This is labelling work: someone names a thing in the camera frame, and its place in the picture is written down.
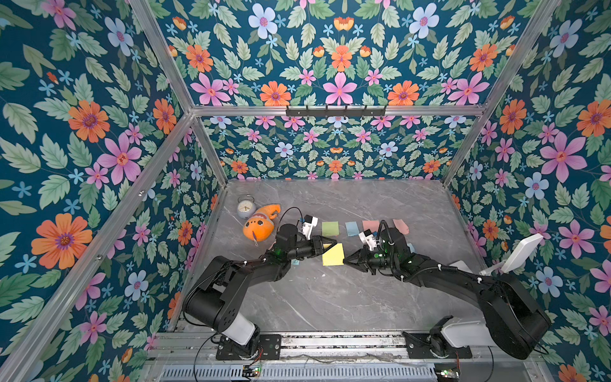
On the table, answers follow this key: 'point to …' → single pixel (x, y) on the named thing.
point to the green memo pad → (330, 228)
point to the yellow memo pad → (333, 256)
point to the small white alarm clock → (246, 207)
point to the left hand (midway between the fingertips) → (337, 243)
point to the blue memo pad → (295, 262)
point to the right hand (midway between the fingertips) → (347, 256)
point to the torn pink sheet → (401, 225)
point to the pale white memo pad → (352, 229)
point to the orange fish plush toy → (259, 226)
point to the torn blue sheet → (411, 247)
